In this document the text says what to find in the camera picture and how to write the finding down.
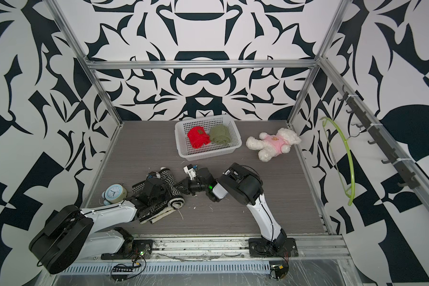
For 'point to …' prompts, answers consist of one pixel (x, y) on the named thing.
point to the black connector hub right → (279, 269)
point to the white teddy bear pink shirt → (271, 146)
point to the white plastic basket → (210, 150)
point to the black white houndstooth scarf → (174, 202)
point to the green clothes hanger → (353, 187)
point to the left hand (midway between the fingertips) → (174, 187)
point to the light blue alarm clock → (114, 193)
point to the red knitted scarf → (198, 136)
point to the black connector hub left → (121, 268)
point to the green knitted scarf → (220, 134)
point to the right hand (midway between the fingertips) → (172, 188)
